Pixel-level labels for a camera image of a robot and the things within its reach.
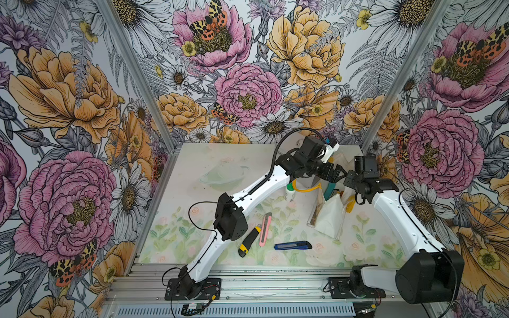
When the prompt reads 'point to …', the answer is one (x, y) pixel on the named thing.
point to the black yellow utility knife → (246, 244)
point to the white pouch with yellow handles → (327, 216)
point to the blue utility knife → (299, 245)
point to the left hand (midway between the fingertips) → (334, 174)
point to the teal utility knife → (329, 190)
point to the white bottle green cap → (289, 193)
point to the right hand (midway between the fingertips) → (353, 182)
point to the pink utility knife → (266, 228)
